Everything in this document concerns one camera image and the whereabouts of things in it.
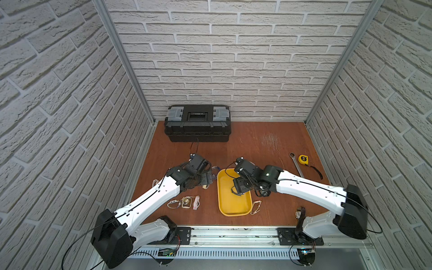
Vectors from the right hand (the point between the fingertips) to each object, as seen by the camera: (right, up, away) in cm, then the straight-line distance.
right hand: (242, 182), depth 79 cm
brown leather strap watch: (+27, -15, -2) cm, 31 cm away
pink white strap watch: (-22, -10, +1) cm, 25 cm away
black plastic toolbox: (-24, +30, +16) cm, 41 cm away
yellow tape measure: (+39, +9, +19) cm, 44 cm away
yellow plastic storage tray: (-6, -12, +3) cm, 14 cm away
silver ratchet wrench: (+34, +10, +21) cm, 41 cm away
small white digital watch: (-34, -12, +3) cm, 36 cm away
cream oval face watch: (+7, -13, +2) cm, 15 cm away
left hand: (-18, +3, +1) cm, 18 cm away
